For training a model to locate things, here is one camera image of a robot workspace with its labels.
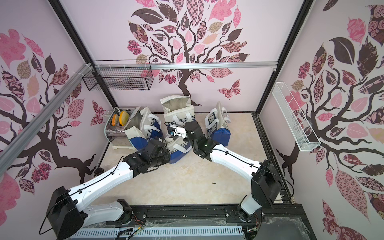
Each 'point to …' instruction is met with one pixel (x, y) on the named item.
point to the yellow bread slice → (123, 118)
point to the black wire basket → (121, 79)
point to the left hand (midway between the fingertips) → (170, 158)
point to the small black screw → (214, 183)
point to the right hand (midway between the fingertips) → (189, 122)
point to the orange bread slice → (115, 118)
